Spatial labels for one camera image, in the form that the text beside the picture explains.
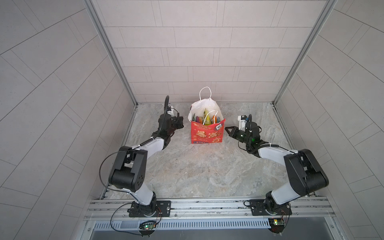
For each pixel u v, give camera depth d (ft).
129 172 1.46
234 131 2.58
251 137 2.28
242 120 2.65
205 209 2.38
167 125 2.28
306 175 1.47
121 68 3.16
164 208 2.33
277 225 2.23
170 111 2.64
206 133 2.70
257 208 2.34
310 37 2.67
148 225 2.11
